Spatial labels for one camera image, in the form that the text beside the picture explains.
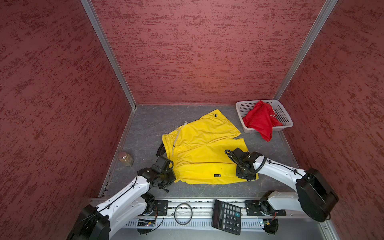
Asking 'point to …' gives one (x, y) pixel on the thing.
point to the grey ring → (191, 215)
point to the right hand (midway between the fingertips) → (242, 178)
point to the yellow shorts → (196, 150)
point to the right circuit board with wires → (271, 226)
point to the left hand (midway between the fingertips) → (175, 182)
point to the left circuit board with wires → (142, 222)
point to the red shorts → (262, 118)
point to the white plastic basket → (244, 108)
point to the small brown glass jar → (126, 158)
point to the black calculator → (227, 217)
